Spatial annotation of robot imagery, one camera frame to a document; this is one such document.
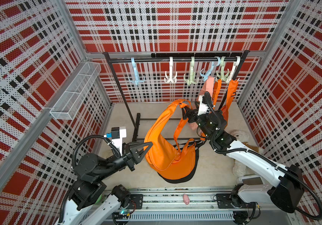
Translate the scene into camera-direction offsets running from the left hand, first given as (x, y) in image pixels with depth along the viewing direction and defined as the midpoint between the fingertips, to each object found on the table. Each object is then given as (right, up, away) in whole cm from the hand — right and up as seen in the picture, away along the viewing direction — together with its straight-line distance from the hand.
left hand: (154, 144), depth 50 cm
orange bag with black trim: (+8, -19, +37) cm, 43 cm away
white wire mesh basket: (-61, +18, +40) cm, 75 cm away
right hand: (+16, +17, +20) cm, 31 cm away
